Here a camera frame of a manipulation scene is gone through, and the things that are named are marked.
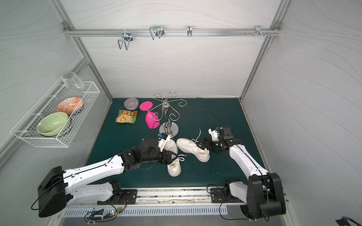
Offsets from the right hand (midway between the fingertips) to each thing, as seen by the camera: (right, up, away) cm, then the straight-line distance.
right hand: (203, 145), depth 85 cm
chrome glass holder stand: (-24, +8, +13) cm, 28 cm away
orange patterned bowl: (-71, +24, -14) cm, 76 cm away
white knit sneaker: (-17, -11, -8) cm, 22 cm away
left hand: (-17, -3, -11) cm, 20 cm away
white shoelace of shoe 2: (-13, -6, -5) cm, 15 cm away
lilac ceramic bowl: (-55, +27, +27) cm, 67 cm away
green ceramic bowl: (-72, +15, -23) cm, 77 cm away
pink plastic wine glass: (-32, +15, +1) cm, 35 cm away
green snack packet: (-56, +17, +22) cm, 63 cm away
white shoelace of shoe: (-6, +1, +7) cm, 9 cm away
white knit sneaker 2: (-7, -1, +1) cm, 8 cm away
